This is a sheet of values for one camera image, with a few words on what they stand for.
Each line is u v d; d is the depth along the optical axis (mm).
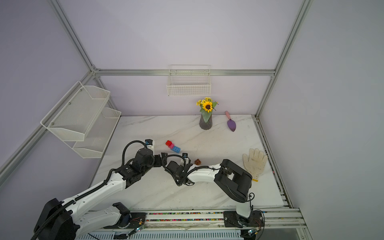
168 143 983
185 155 812
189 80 956
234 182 471
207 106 936
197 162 928
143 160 617
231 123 1147
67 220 388
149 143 723
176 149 983
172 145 983
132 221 732
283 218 759
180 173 673
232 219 734
